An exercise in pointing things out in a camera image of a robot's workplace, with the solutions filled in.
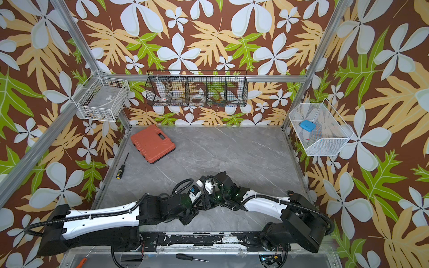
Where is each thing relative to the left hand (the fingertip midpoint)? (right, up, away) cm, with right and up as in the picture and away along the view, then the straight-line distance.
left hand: (197, 208), depth 74 cm
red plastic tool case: (-31, +29, +31) cm, 52 cm away
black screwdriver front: (-5, -20, -4) cm, 21 cm away
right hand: (-1, 0, -1) cm, 2 cm away
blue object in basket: (+57, +39, +12) cm, 70 cm away
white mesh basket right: (+62, +33, +1) cm, 70 cm away
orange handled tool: (-48, -21, -5) cm, 52 cm away
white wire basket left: (-50, +52, +12) cm, 74 cm away
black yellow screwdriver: (-47, +13, +22) cm, 53 cm away
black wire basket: (-2, +62, +22) cm, 66 cm away
